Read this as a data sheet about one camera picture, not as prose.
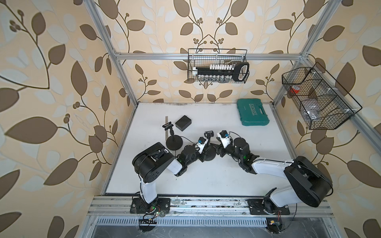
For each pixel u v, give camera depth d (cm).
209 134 77
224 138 74
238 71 84
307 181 44
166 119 112
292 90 88
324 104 72
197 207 76
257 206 73
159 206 74
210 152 91
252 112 109
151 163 50
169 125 81
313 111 73
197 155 80
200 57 91
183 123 105
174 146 99
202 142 77
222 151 76
